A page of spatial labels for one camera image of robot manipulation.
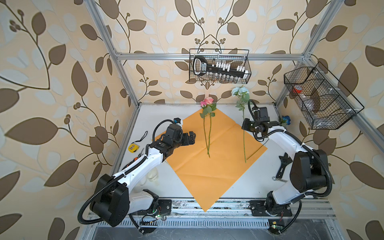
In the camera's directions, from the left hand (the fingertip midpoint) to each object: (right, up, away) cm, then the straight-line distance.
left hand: (190, 134), depth 83 cm
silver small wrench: (+48, -26, +1) cm, 55 cm away
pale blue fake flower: (+36, +27, +20) cm, 49 cm away
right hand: (+33, +5, +8) cm, 35 cm away
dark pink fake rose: (+10, +16, +33) cm, 38 cm away
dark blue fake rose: (+68, +7, +25) cm, 72 cm away
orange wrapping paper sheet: (+21, -13, +13) cm, 28 cm away
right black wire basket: (+68, +16, -10) cm, 70 cm away
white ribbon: (-22, -24, +2) cm, 32 cm away
